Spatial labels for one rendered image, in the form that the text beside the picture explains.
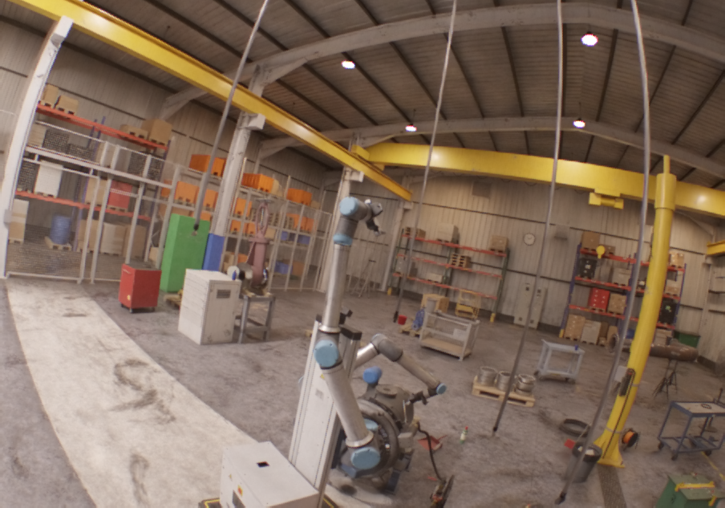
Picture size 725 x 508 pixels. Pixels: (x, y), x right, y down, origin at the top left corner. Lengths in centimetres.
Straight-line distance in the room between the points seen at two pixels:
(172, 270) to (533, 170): 1210
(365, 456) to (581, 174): 1266
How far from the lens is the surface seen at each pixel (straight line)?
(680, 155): 1436
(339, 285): 176
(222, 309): 635
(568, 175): 1359
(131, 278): 718
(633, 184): 1392
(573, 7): 882
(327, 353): 167
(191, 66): 950
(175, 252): 931
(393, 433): 297
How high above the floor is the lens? 221
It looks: 2 degrees up
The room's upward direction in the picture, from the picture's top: 12 degrees clockwise
